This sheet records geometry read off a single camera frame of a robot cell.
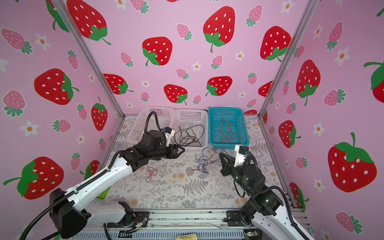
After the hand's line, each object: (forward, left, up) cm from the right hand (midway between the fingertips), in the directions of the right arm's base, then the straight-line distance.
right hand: (219, 154), depth 67 cm
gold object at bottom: (-30, +9, -23) cm, 39 cm away
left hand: (+3, +18, -4) cm, 19 cm away
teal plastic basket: (+41, -7, -28) cm, 51 cm away
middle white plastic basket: (+44, +25, -23) cm, 56 cm away
